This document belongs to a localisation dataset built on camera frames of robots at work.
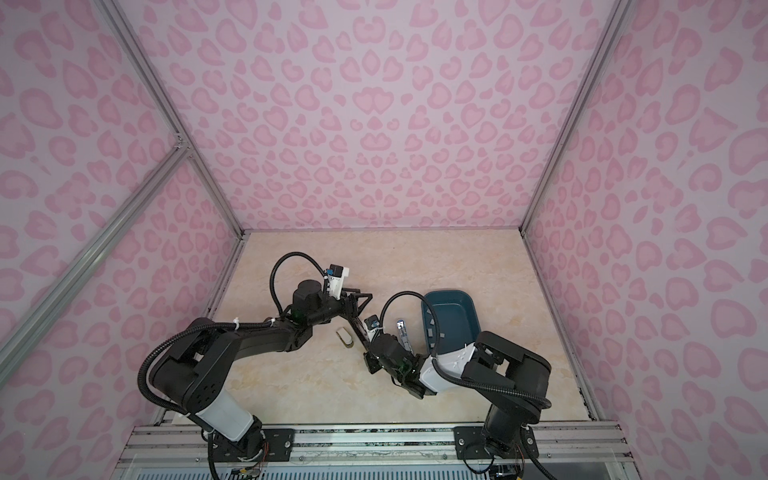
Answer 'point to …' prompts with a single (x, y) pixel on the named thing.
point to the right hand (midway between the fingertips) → (367, 341)
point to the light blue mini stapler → (403, 335)
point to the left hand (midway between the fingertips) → (367, 290)
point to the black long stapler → (360, 332)
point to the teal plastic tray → (457, 317)
